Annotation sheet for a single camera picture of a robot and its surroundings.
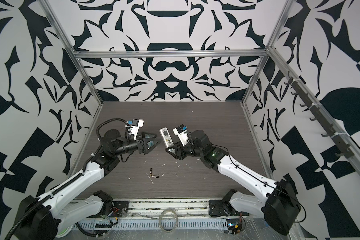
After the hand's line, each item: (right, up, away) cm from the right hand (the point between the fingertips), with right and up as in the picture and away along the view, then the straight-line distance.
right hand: (169, 147), depth 72 cm
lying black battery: (-9, -18, +12) cm, 23 cm away
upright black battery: (-11, -16, +13) cm, 24 cm away
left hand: (-4, +6, -4) cm, 9 cm away
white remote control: (-2, +5, 0) cm, 5 cm away
